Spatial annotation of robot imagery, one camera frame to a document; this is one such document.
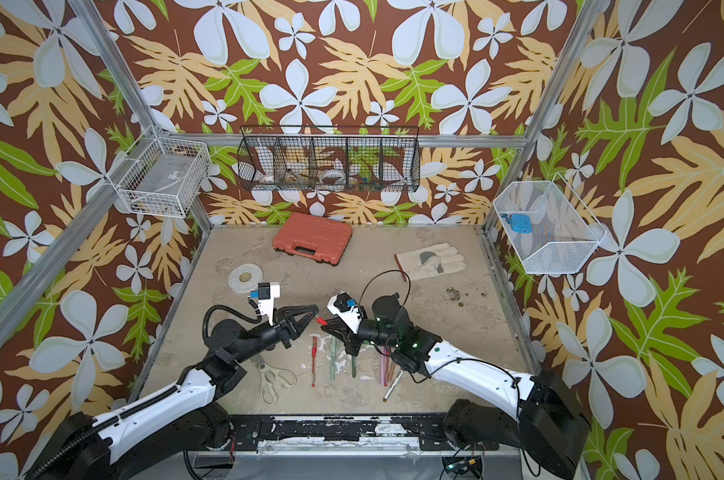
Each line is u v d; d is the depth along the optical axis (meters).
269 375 0.84
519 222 0.86
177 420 0.53
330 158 0.97
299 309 0.67
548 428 0.41
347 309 0.62
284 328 0.63
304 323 0.68
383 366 0.84
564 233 0.78
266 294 0.63
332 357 0.86
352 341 0.64
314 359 0.87
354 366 0.86
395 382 0.82
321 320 0.69
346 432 0.75
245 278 1.05
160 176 0.86
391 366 0.85
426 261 1.08
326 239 1.09
